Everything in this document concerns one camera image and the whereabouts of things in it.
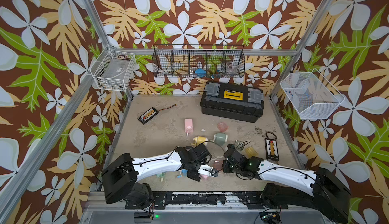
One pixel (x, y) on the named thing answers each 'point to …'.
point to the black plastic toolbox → (232, 101)
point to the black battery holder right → (271, 147)
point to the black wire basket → (198, 61)
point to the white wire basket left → (112, 69)
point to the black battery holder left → (148, 115)
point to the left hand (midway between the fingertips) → (203, 165)
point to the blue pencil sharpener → (184, 172)
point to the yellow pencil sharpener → (199, 140)
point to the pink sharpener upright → (188, 126)
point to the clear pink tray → (222, 126)
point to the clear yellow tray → (250, 152)
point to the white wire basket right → (314, 97)
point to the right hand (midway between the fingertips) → (220, 165)
